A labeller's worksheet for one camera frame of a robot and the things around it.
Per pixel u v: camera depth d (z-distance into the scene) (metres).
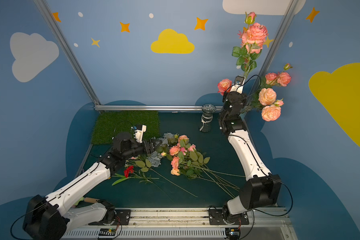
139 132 0.70
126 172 0.86
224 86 0.76
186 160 0.91
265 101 0.65
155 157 0.91
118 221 0.73
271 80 0.78
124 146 0.58
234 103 0.51
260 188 0.41
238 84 0.57
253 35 0.47
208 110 1.01
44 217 0.39
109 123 1.14
